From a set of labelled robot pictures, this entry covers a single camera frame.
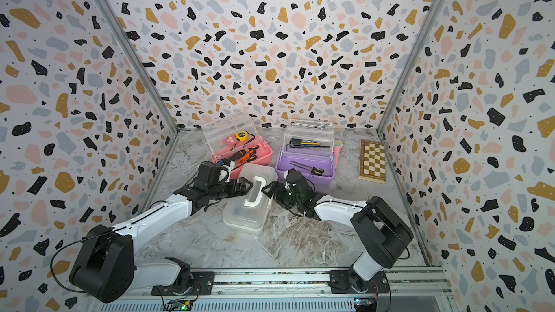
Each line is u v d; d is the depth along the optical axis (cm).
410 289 76
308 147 104
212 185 70
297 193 69
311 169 103
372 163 105
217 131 106
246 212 82
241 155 107
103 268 41
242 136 106
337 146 109
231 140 106
